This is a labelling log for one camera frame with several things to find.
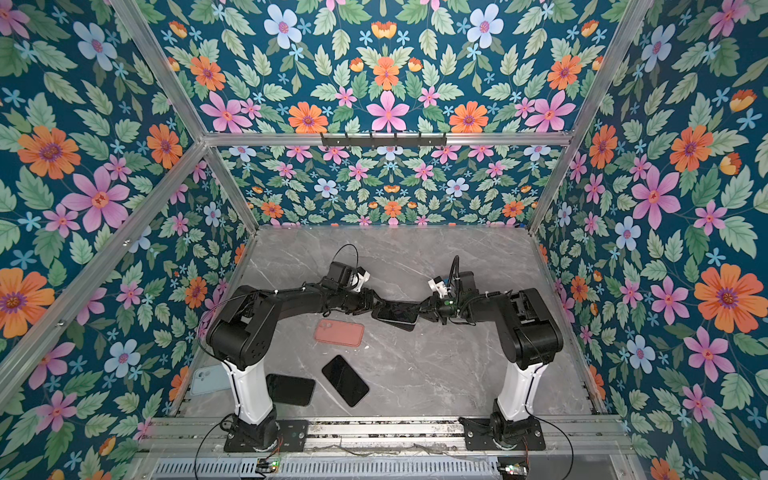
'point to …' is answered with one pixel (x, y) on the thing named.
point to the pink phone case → (339, 332)
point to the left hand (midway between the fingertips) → (384, 299)
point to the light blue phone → (210, 379)
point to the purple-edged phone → (290, 389)
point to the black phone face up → (345, 380)
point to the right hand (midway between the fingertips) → (414, 310)
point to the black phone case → (400, 325)
